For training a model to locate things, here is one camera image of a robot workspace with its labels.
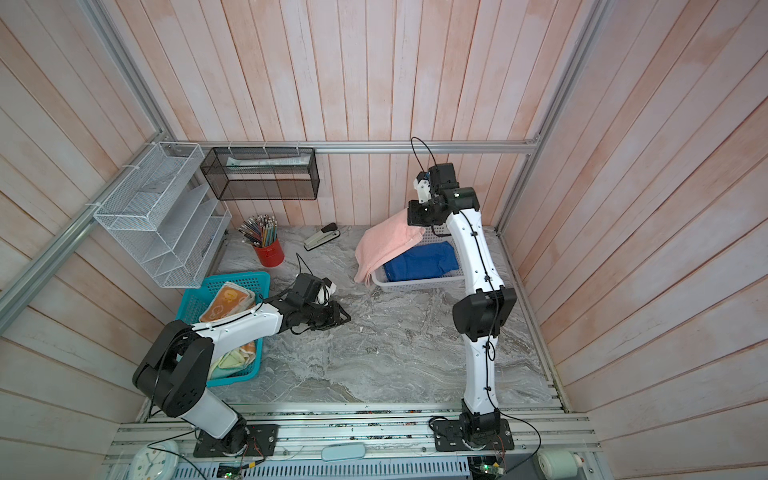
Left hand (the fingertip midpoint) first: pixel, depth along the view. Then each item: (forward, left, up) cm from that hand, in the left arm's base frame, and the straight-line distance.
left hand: (348, 325), depth 87 cm
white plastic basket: (+20, -35, -6) cm, 41 cm away
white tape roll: (-34, -48, +2) cm, 59 cm away
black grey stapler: (+40, +12, -3) cm, 42 cm away
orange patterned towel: (+12, +41, -5) cm, 43 cm away
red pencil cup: (+27, +30, -1) cm, 40 cm away
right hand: (+25, -18, +21) cm, 37 cm away
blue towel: (+29, -25, -5) cm, 38 cm away
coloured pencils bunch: (+30, +31, +10) cm, 44 cm away
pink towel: (+25, -10, +10) cm, 29 cm away
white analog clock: (-33, +43, -4) cm, 55 cm away
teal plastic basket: (+5, +49, 0) cm, 49 cm away
